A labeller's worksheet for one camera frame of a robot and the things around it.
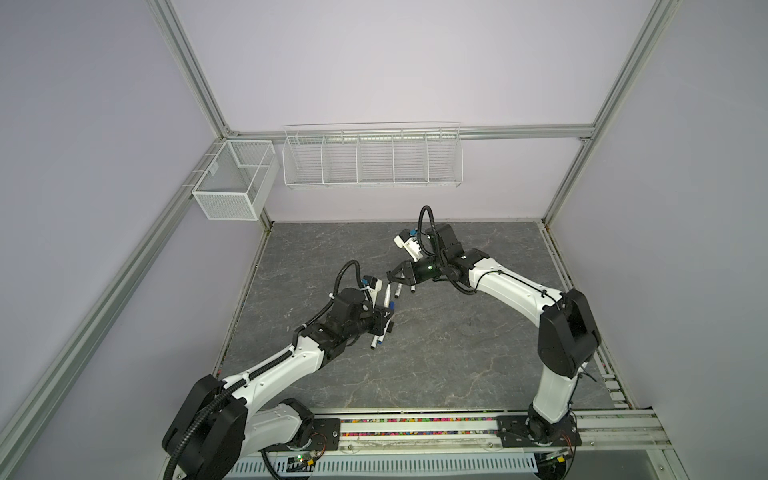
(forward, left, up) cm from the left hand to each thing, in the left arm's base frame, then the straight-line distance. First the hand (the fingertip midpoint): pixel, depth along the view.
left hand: (391, 314), depth 82 cm
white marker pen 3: (+15, -8, -12) cm, 21 cm away
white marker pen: (+3, +1, +4) cm, 6 cm away
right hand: (+8, 0, +6) cm, 10 cm away
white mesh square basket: (+48, +50, +11) cm, 70 cm away
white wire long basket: (+49, +1, +19) cm, 52 cm away
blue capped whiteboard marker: (-3, +4, -12) cm, 12 cm away
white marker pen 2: (+13, -2, -12) cm, 18 cm away
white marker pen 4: (-3, +6, -11) cm, 13 cm away
